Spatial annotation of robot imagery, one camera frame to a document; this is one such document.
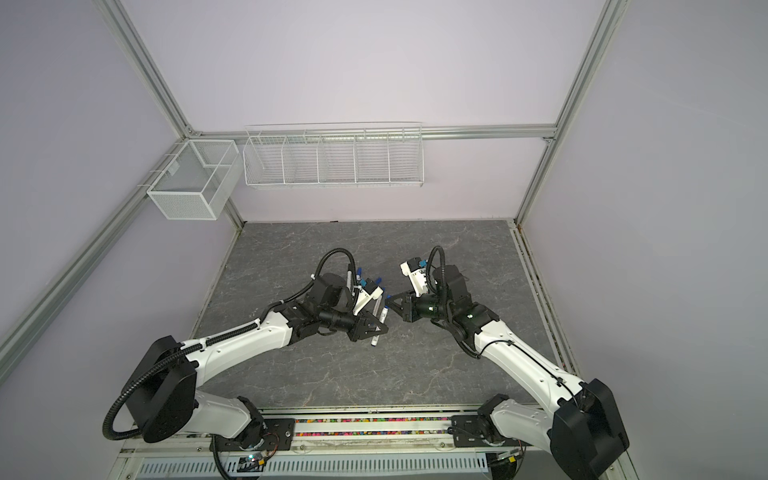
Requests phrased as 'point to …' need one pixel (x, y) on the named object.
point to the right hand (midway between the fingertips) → (386, 306)
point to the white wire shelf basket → (333, 155)
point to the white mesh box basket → (199, 180)
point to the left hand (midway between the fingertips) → (383, 330)
